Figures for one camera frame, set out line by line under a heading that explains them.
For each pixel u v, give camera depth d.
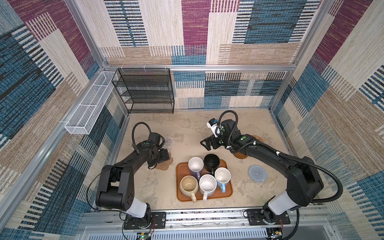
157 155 0.79
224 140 0.71
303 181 0.44
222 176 0.84
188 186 0.83
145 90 1.11
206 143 0.75
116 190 0.44
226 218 0.76
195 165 0.89
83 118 0.94
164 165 0.89
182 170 0.89
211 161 0.86
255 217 0.73
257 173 0.87
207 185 0.83
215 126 0.75
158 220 0.74
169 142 1.02
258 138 1.03
